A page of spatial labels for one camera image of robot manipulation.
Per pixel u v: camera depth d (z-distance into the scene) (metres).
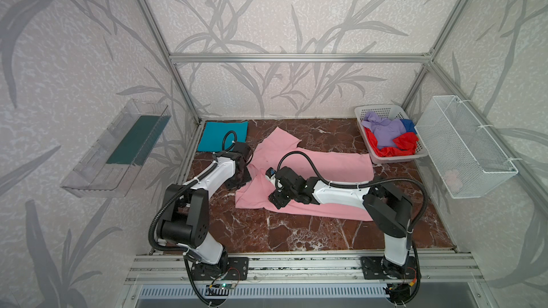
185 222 0.45
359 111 1.14
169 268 0.76
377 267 0.72
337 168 1.04
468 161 0.62
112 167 0.63
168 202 0.43
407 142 0.99
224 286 0.71
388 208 0.48
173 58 0.94
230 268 0.72
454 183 0.73
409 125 1.05
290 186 0.68
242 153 0.72
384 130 1.06
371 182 0.52
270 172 0.79
